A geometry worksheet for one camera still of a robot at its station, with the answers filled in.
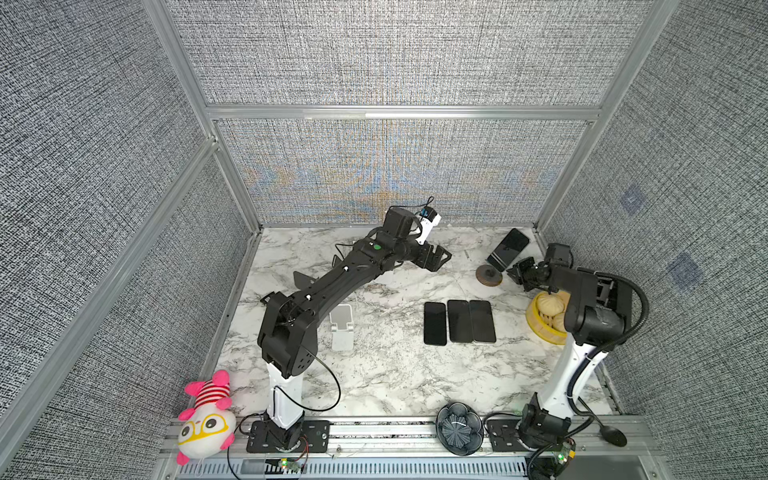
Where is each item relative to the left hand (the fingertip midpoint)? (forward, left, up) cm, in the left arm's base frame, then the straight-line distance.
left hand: (439, 249), depth 82 cm
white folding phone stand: (-12, +28, -20) cm, 36 cm away
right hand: (+9, -29, -20) cm, 37 cm away
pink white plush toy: (-37, +58, -17) cm, 71 cm away
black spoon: (-42, -39, -24) cm, 62 cm away
